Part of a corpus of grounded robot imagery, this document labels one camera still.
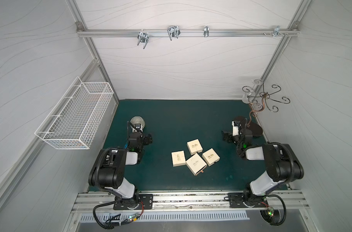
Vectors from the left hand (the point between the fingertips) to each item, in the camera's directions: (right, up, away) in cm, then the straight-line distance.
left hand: (142, 132), depth 95 cm
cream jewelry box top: (+34, -9, -4) cm, 35 cm away
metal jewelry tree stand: (+69, +23, -15) cm, 74 cm away
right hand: (+59, +2, +1) cm, 59 cm away
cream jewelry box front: (+35, -17, -11) cm, 40 cm away
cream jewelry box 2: (+44, -13, -8) cm, 47 cm away
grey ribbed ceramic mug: (-7, +8, +10) cm, 14 cm away
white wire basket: (-27, +7, -31) cm, 42 cm away
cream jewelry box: (+24, -14, -9) cm, 29 cm away
